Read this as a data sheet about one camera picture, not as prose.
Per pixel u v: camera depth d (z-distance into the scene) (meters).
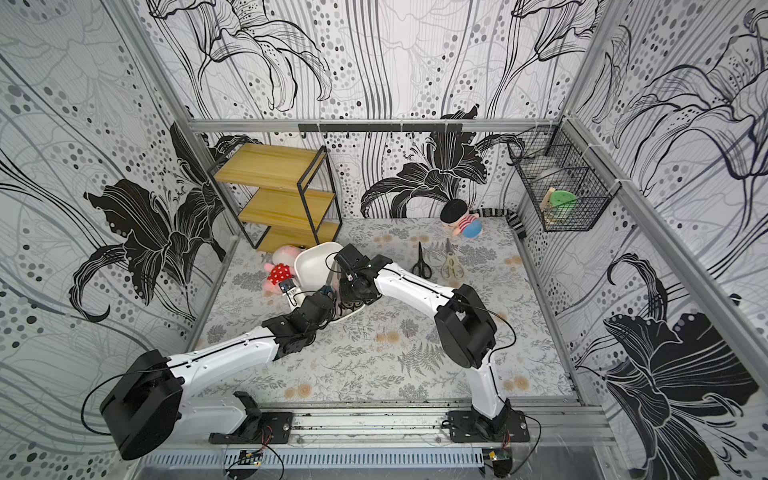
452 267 1.04
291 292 0.73
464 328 0.49
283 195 1.04
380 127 0.90
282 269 0.98
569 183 0.80
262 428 0.68
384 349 0.86
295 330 0.63
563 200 0.78
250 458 0.72
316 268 0.93
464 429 0.70
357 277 0.64
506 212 1.18
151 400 0.41
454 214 1.11
